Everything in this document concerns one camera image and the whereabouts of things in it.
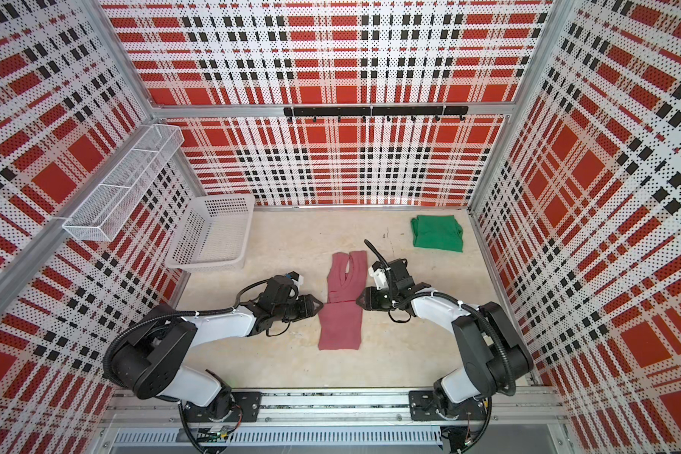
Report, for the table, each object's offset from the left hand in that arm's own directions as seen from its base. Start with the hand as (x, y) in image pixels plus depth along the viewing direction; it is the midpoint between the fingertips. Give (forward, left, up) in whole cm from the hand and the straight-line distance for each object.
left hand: (318, 311), depth 89 cm
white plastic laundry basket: (+35, +46, -2) cm, 58 cm away
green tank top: (+31, -44, +2) cm, 54 cm away
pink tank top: (-2, -7, -1) cm, 7 cm away
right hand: (+1, -14, +3) cm, 15 cm away
